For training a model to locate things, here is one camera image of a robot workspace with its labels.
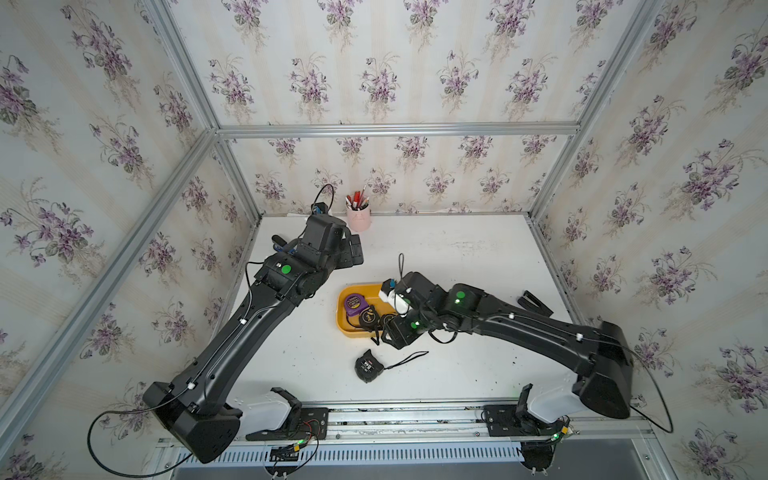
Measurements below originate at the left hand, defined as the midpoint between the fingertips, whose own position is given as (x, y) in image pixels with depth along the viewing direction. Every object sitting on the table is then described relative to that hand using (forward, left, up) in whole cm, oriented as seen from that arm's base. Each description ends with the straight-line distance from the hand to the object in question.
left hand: (347, 246), depth 71 cm
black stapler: (0, -56, -27) cm, 62 cm away
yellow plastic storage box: (-7, +1, -29) cm, 29 cm away
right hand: (-15, -11, -16) cm, 25 cm away
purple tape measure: (-1, 0, -27) cm, 27 cm away
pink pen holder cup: (+33, 0, -24) cm, 41 cm away
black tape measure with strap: (-20, -5, -26) cm, 34 cm away
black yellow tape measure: (-6, -5, -27) cm, 28 cm away
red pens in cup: (+39, +1, -20) cm, 44 cm away
